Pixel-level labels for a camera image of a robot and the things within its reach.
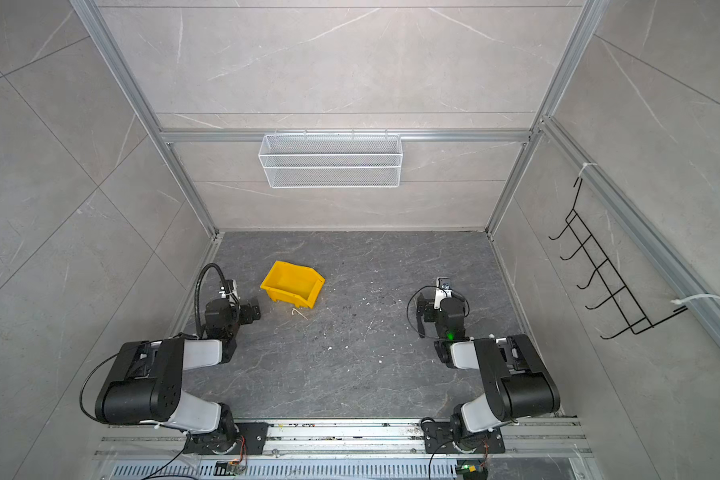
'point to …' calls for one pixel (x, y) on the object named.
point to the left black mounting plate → (250, 441)
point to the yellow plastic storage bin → (299, 284)
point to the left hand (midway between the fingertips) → (238, 292)
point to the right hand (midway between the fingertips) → (437, 290)
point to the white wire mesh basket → (330, 160)
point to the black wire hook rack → (638, 321)
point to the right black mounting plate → (439, 438)
